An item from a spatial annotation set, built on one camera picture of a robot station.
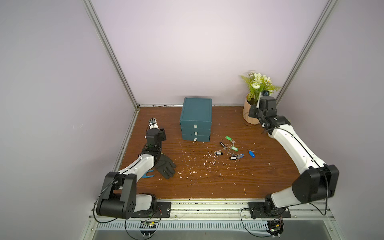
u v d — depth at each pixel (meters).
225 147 0.96
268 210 0.66
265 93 0.70
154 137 0.66
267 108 0.60
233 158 0.92
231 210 0.74
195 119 0.83
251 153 0.94
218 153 0.93
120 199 0.42
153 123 0.74
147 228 0.72
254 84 0.91
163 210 0.73
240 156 0.92
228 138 1.01
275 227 0.71
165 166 0.87
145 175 0.85
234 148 0.96
